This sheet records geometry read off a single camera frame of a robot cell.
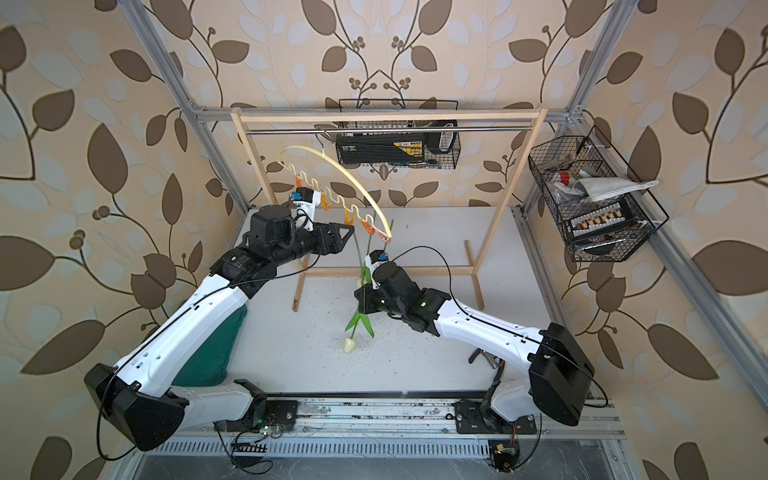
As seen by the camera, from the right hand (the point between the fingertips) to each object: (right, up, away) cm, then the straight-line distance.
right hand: (355, 293), depth 77 cm
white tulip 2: (0, +2, +11) cm, 11 cm away
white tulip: (-1, -13, -2) cm, 13 cm away
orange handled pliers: (+39, -20, +5) cm, 44 cm away
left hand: (-2, +17, -8) cm, 19 cm away
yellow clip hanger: (0, +20, -6) cm, 21 cm away
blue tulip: (+2, +4, +9) cm, 10 cm away
